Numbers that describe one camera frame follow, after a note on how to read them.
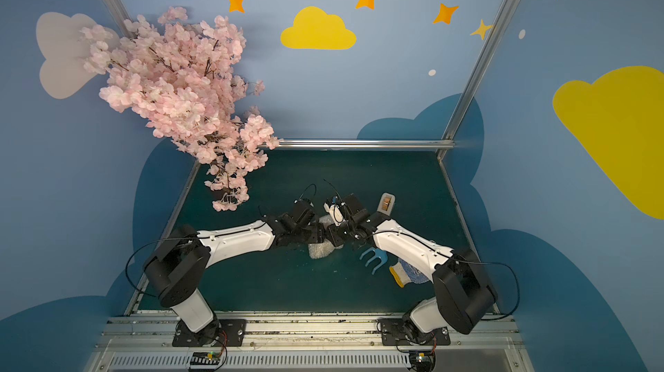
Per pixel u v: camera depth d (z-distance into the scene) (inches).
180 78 27.1
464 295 16.9
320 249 32.9
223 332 28.9
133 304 32.5
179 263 18.5
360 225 25.0
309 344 29.2
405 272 34.0
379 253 34.9
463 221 41.2
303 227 28.8
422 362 28.9
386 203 39.0
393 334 29.4
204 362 28.7
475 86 37.6
